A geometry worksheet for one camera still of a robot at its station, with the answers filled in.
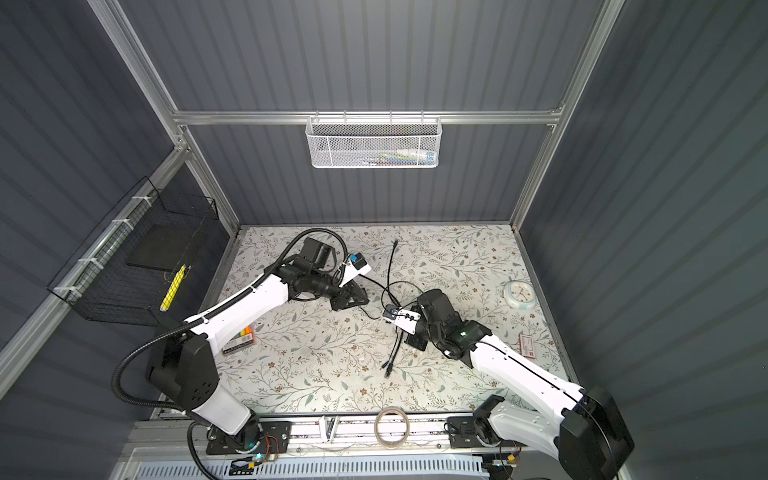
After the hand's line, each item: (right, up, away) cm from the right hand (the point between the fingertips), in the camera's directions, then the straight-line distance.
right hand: (405, 321), depth 81 cm
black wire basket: (-68, +12, -16) cm, 71 cm away
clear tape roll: (-7, -28, -8) cm, 30 cm away
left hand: (-11, +7, 0) cm, 13 cm away
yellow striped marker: (-55, +11, -12) cm, 57 cm away
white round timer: (+39, +5, +16) cm, 42 cm away
